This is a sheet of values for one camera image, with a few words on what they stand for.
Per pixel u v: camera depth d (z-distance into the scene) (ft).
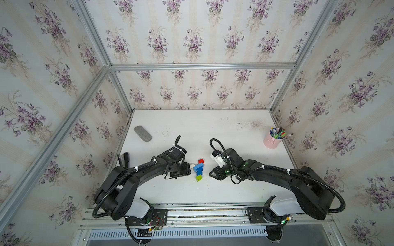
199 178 2.76
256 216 2.40
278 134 2.97
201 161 2.97
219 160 2.56
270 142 3.06
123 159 3.02
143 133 3.42
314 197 1.39
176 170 2.39
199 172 2.85
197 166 2.89
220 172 2.42
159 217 2.37
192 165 2.88
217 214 2.45
